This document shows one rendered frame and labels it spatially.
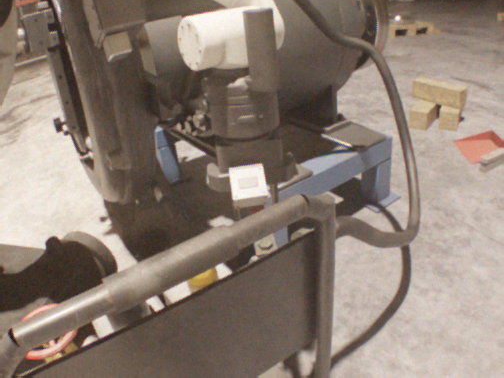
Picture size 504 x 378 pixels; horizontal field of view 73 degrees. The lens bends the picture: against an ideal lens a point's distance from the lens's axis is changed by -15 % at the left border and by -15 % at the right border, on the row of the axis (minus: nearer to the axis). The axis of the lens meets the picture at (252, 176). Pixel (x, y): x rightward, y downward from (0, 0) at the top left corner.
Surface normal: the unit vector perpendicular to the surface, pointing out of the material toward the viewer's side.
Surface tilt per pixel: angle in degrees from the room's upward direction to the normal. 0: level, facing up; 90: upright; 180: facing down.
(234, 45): 90
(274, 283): 90
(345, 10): 76
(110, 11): 68
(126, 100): 91
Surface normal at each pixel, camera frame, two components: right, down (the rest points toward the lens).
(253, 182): -0.04, -0.53
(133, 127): 0.57, 0.51
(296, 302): 0.58, 0.33
